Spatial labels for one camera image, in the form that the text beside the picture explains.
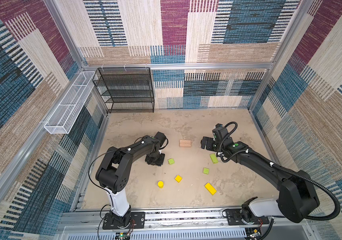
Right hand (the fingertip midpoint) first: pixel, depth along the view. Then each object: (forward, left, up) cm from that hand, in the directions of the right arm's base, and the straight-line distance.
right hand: (208, 144), depth 87 cm
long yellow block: (-21, +1, -12) cm, 24 cm away
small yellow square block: (-15, +18, -12) cm, 26 cm away
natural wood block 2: (+7, +13, -11) cm, 18 cm away
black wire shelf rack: (+43, +53, +7) cm, 69 cm away
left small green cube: (-5, +22, -10) cm, 25 cm away
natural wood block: (+11, +12, -12) cm, 20 cm away
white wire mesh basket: (+1, +72, +22) cm, 75 cm away
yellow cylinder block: (-18, +28, -9) cm, 35 cm away
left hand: (-5, +29, -10) cm, 32 cm away
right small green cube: (-11, +2, -12) cm, 16 cm away
